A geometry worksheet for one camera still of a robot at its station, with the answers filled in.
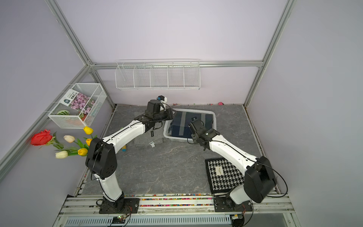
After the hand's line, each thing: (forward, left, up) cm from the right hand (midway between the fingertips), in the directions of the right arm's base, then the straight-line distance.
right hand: (200, 133), depth 85 cm
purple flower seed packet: (+8, +67, +20) cm, 70 cm away
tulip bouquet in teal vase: (-18, +56, +15) cm, 61 cm away
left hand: (+12, +16, +6) cm, 21 cm away
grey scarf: (-4, +27, +19) cm, 33 cm away
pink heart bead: (+41, -21, -16) cm, 49 cm away
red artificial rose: (-16, +68, +21) cm, 73 cm away
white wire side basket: (0, +70, +17) cm, 72 cm away
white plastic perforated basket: (+10, +22, -6) cm, 24 cm away
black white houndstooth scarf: (-22, -12, -10) cm, 27 cm away
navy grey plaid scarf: (+16, +13, -8) cm, 22 cm away
